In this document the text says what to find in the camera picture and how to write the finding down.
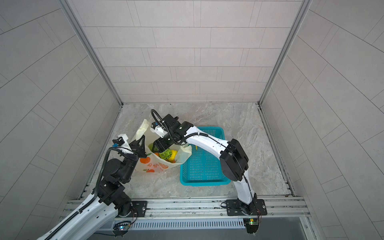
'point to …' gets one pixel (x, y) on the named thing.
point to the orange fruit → (157, 154)
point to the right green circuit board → (251, 224)
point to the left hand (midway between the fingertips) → (148, 135)
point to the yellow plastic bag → (152, 163)
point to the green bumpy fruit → (166, 154)
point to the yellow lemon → (173, 154)
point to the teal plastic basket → (204, 167)
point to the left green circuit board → (120, 230)
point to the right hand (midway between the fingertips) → (157, 147)
